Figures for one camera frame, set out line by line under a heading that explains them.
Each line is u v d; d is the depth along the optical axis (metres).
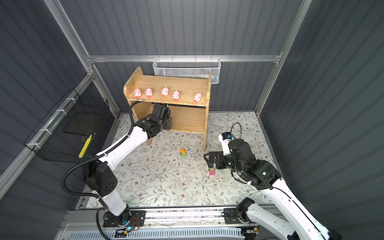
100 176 0.45
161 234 0.77
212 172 0.87
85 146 0.69
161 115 0.65
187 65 0.91
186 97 0.69
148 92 0.68
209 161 0.59
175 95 0.67
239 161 0.48
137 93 0.68
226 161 0.56
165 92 0.68
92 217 0.75
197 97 0.65
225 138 0.58
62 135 0.72
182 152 0.96
